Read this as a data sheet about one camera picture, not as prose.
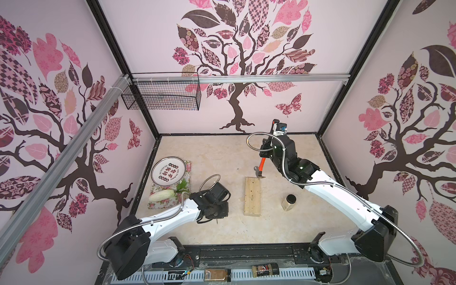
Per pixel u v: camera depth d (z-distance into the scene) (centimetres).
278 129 62
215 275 66
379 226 40
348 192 45
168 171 100
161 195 88
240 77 94
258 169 78
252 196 88
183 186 95
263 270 67
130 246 40
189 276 70
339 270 72
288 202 81
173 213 49
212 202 64
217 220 84
